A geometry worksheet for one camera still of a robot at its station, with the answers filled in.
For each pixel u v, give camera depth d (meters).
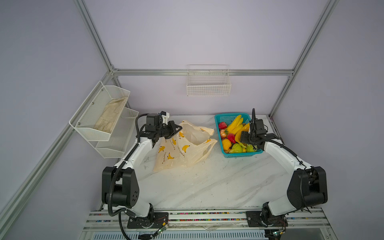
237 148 0.90
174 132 0.77
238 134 0.93
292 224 0.73
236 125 0.98
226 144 0.93
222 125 1.05
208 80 1.07
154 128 0.67
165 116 0.80
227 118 1.01
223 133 0.98
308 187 0.44
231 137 0.95
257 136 0.66
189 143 0.82
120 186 0.44
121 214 0.71
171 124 0.75
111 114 0.80
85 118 0.67
